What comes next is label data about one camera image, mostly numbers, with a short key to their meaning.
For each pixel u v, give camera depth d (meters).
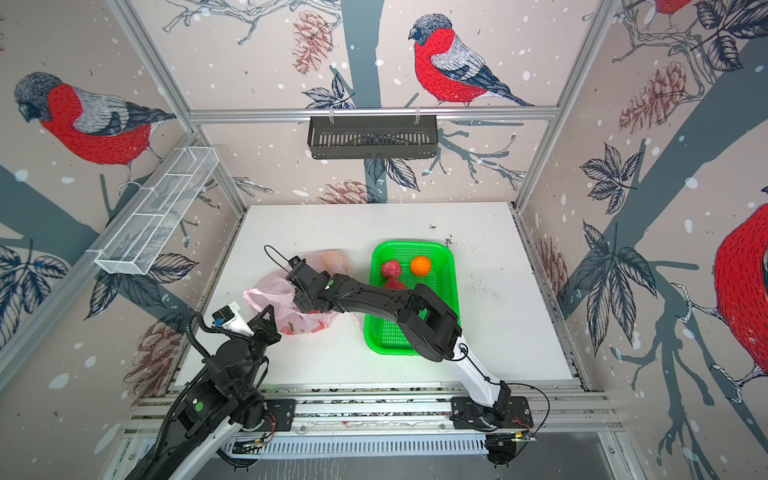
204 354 0.54
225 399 0.57
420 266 0.97
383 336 0.87
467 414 0.73
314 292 0.67
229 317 0.64
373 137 1.05
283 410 0.75
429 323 0.53
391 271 0.95
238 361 0.55
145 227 0.74
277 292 0.82
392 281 0.92
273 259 0.67
